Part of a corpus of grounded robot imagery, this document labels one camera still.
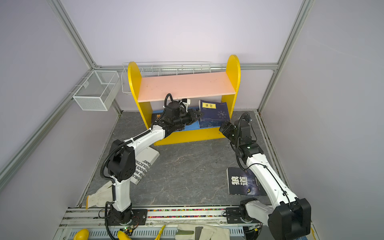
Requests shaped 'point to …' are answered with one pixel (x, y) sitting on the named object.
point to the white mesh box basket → (98, 92)
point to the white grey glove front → (201, 232)
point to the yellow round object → (82, 234)
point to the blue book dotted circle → (214, 110)
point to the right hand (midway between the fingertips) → (225, 126)
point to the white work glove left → (102, 197)
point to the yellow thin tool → (158, 237)
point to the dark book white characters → (242, 181)
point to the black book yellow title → (156, 117)
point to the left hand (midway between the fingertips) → (205, 115)
